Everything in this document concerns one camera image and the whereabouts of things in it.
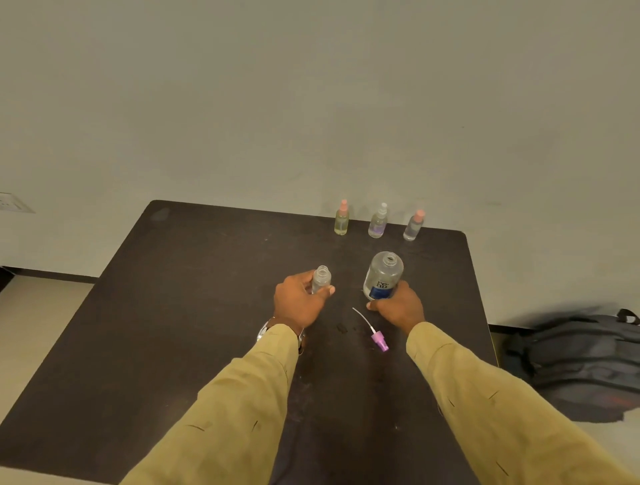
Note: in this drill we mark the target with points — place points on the person's right hand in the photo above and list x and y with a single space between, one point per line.
400 307

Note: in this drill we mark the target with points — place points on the person's left hand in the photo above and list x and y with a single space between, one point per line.
297 305

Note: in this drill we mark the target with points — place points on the small bottle magenta cap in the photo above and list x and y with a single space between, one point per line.
321 280

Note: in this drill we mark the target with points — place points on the large clear bottle blue label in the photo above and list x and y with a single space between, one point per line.
382 277

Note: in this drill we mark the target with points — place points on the magenta spray cap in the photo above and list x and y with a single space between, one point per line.
379 341

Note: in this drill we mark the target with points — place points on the small clear bottle pink cap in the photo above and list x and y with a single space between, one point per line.
412 231

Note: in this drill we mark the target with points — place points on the purple-tinted spray bottle white cap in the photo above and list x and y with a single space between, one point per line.
377 227

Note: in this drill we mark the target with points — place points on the yellow-green spray bottle orange cap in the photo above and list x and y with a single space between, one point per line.
341 225

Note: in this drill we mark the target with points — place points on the person's right forearm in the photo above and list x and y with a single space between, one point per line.
510 414

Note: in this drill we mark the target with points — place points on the person's left forearm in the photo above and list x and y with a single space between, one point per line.
220 424

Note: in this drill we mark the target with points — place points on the silver wristwatch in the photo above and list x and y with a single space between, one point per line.
263 330

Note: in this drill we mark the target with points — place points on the grey backpack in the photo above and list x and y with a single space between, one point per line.
580 370

